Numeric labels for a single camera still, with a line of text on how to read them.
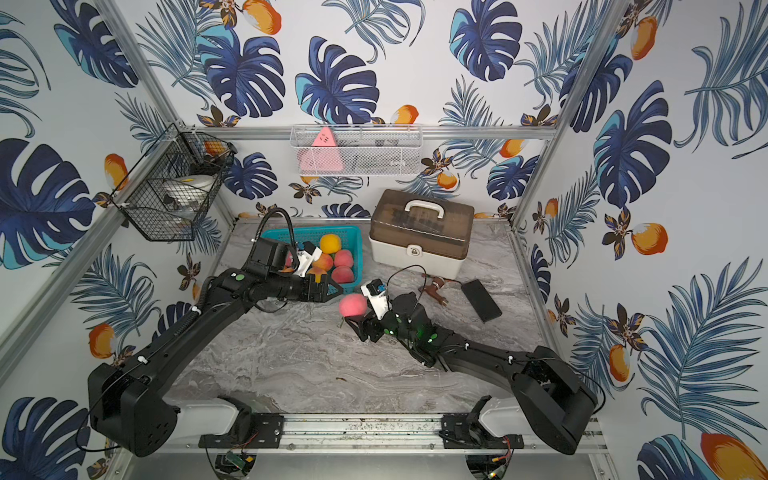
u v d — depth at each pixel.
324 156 0.90
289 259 0.65
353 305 0.76
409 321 0.60
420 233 0.90
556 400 0.42
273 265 0.62
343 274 0.97
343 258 1.03
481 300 0.98
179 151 0.90
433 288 1.00
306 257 0.72
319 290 0.68
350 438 0.75
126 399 0.39
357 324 0.71
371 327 0.69
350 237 1.06
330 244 1.01
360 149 0.94
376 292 0.68
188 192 0.80
